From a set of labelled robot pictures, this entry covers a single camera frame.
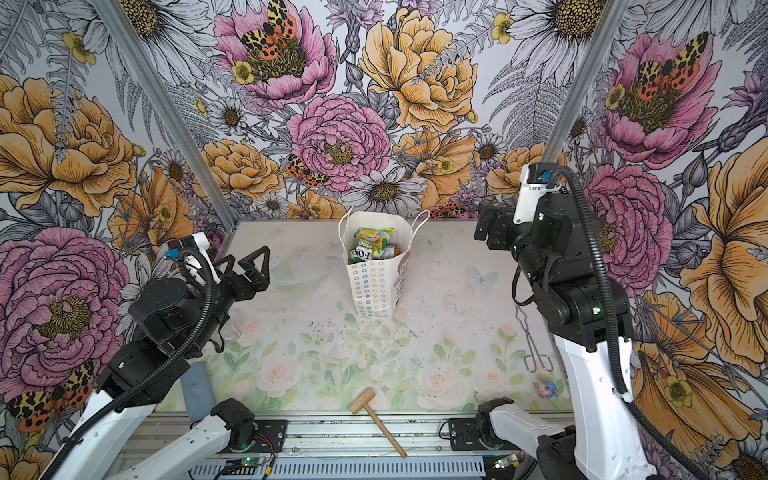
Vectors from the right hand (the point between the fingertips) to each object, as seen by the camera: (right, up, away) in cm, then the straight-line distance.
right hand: (499, 216), depth 57 cm
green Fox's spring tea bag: (-26, -5, +30) cm, 40 cm away
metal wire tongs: (+19, -38, +30) cm, 53 cm away
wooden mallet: (-27, -45, +21) cm, 57 cm away
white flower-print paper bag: (-24, -15, +26) cm, 39 cm away
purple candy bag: (-20, -7, +34) cm, 40 cm away
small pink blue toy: (+19, -42, +20) cm, 50 cm away
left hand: (-48, -9, +5) cm, 49 cm away
